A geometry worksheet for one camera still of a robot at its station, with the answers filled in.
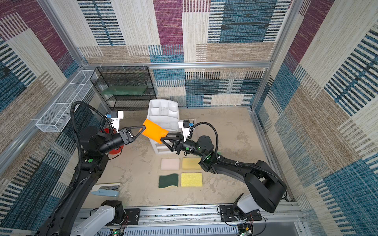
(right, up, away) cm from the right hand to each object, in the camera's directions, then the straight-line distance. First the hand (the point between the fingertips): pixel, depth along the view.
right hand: (164, 138), depth 69 cm
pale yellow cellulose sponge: (+12, -25, +15) cm, 32 cm away
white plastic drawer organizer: (-4, +13, +22) cm, 25 cm away
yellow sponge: (+12, -17, +20) cm, 29 cm away
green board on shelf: (-25, +28, +29) cm, 47 cm away
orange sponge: (-4, +3, -4) cm, 6 cm away
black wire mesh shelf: (-32, +39, +33) cm, 61 cm away
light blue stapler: (-33, -28, +10) cm, 44 cm away
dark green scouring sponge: (-1, -25, +15) cm, 29 cm away
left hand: (-7, +5, -5) cm, 10 cm away
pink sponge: (-1, -18, +21) cm, 27 cm away
